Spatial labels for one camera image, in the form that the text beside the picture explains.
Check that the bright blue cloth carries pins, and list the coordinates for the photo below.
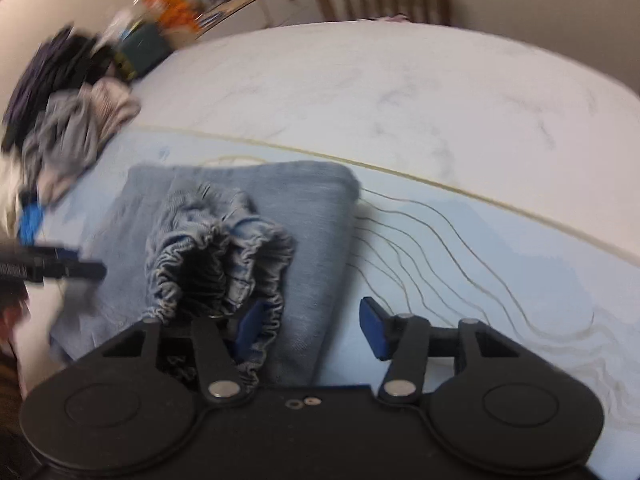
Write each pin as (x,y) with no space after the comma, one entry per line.
(31,221)

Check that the dark green box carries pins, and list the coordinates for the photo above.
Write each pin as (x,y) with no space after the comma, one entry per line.
(145,50)

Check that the orange box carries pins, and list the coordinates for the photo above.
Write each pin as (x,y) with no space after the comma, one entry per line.
(170,5)

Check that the printed tablecloth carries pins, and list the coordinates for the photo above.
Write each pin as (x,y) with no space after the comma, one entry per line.
(450,135)

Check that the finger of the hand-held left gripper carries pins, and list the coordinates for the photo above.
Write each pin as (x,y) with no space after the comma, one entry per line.
(50,262)

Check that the pink cloth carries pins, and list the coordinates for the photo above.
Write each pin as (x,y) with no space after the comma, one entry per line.
(385,18)

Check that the beige garment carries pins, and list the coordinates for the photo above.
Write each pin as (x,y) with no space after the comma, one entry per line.
(112,105)

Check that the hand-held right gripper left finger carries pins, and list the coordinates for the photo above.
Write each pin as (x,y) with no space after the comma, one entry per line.
(250,327)

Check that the pile of unfolded clothes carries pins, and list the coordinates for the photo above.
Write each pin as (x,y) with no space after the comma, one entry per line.
(50,70)

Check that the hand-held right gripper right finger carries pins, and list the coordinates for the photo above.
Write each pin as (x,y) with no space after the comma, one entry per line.
(372,331)

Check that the light blue denim pants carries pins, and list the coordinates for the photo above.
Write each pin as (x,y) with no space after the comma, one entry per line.
(310,240)

